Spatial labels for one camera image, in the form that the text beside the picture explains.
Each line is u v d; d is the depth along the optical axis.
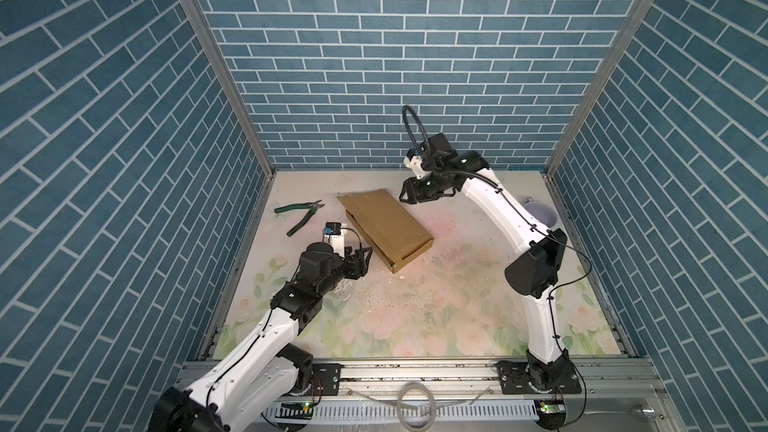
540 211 1.06
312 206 1.08
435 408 0.70
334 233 0.69
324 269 0.62
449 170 0.61
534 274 0.52
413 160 0.77
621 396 0.74
